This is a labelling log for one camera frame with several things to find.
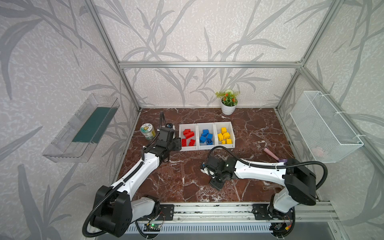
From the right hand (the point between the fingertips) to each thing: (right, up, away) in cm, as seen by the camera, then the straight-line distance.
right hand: (214, 176), depth 82 cm
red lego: (-15, +21, +20) cm, 32 cm away
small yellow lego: (+8, +17, +17) cm, 25 cm away
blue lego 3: (-2, +20, +20) cm, 29 cm away
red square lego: (-18, +23, +21) cm, 36 cm away
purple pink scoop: (+42, +6, +11) cm, 44 cm away
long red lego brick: (-19, +16, +17) cm, 30 cm away
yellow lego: (+10, +21, +18) cm, 30 cm away
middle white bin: (-1, +27, +19) cm, 33 cm away
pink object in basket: (+50, +16, -10) cm, 54 cm away
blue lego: (-5, +21, +20) cm, 29 cm away
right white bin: (+5, +27, +22) cm, 36 cm away
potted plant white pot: (+13, +45, +23) cm, 52 cm away
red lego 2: (-13, +16, +17) cm, 27 cm away
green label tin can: (-42, +24, +14) cm, 50 cm away
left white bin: (-12, +27, +14) cm, 33 cm away
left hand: (-20, +22, +4) cm, 30 cm away
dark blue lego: (-2, +17, +14) cm, 22 cm away
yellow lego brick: (+8, +25, +20) cm, 33 cm away
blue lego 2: (-7, +19, +15) cm, 25 cm away
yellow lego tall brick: (+5, +20, +16) cm, 27 cm away
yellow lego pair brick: (+11, +18, +16) cm, 26 cm away
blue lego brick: (-4, +23, +22) cm, 32 cm away
